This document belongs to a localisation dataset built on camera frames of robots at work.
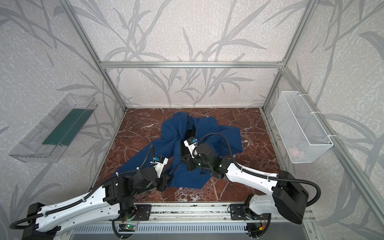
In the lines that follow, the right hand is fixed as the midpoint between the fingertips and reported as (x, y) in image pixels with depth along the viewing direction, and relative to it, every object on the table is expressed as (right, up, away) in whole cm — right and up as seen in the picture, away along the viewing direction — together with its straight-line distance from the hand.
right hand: (182, 153), depth 76 cm
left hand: (-2, -10, -5) cm, 11 cm away
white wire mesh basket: (+52, +10, -15) cm, 55 cm away
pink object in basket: (+56, +2, -4) cm, 56 cm away
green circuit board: (-26, -34, -5) cm, 43 cm away
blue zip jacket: (-12, -5, +17) cm, 21 cm away
